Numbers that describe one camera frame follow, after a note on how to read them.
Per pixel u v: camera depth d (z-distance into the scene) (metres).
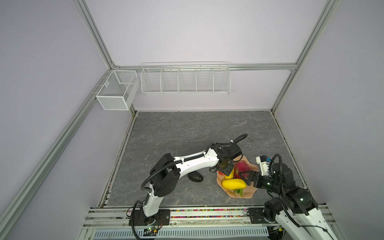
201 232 1.58
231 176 0.82
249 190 0.77
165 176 0.47
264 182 0.63
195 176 0.82
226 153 0.65
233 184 0.76
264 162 0.67
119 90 1.01
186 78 0.99
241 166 0.83
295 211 0.51
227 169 0.74
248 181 0.64
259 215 0.74
